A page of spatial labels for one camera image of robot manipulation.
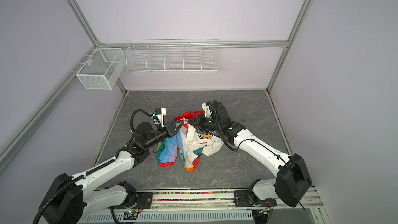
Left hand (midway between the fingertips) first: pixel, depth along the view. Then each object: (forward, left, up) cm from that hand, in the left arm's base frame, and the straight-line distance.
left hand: (185, 124), depth 74 cm
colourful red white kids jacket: (-5, -1, -12) cm, 13 cm away
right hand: (0, -1, +1) cm, 2 cm away
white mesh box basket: (+45, +53, +1) cm, 69 cm away
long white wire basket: (+47, +8, +7) cm, 49 cm away
